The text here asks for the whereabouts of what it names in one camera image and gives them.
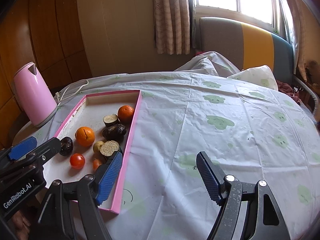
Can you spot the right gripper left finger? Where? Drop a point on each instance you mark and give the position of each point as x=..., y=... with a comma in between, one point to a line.
x=55, y=220

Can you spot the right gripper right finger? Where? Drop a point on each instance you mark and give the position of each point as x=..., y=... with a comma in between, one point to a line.
x=263, y=218

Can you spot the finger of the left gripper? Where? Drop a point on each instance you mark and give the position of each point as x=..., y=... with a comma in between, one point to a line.
x=14, y=153
x=40, y=155

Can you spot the dark wrinkled fruit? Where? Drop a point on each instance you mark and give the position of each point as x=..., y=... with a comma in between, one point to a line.
x=66, y=146
x=115, y=132

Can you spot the red tomato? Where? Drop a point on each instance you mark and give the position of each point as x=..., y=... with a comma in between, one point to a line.
x=77, y=161

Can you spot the small orange carrot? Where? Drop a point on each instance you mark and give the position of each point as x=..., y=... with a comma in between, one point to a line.
x=96, y=163

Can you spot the small brown potato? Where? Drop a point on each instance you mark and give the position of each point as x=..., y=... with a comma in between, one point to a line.
x=97, y=146

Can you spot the eggplant piece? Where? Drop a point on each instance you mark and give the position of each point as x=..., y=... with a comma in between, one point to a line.
x=109, y=147
x=110, y=120

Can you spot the dark wrinkled fruit front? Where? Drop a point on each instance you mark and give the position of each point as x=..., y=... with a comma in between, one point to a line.
x=115, y=132

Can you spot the large orange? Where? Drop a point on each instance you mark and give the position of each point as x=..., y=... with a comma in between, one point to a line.
x=125, y=114

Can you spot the person right hand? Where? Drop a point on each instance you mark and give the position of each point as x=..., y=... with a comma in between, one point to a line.
x=22, y=225

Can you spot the pink electric kettle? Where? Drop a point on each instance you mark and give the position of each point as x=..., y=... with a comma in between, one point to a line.
x=34, y=95

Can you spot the pink rimmed white tray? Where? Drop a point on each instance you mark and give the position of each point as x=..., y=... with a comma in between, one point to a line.
x=89, y=112

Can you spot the white cloud print tablecloth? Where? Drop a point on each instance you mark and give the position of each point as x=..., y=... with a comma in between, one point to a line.
x=251, y=131

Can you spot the pink blanket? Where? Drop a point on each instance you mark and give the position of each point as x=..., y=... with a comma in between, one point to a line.
x=293, y=93

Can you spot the white cloud print pillow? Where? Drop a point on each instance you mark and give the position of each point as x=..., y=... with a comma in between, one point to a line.
x=262, y=76

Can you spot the grey yellow blue headboard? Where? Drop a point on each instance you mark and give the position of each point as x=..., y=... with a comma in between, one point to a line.
x=247, y=46

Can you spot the left patterned curtain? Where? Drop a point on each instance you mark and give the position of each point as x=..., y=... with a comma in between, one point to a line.
x=172, y=26

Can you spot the patterned curtain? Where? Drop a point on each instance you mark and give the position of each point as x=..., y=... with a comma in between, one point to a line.
x=296, y=10
x=172, y=26

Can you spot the right patterned curtain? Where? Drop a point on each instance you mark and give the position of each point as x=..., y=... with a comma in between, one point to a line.
x=296, y=10

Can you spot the bright window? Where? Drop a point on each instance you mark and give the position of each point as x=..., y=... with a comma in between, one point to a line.
x=264, y=14

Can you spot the metal bed rail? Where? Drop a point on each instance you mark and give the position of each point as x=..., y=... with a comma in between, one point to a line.
x=314, y=96

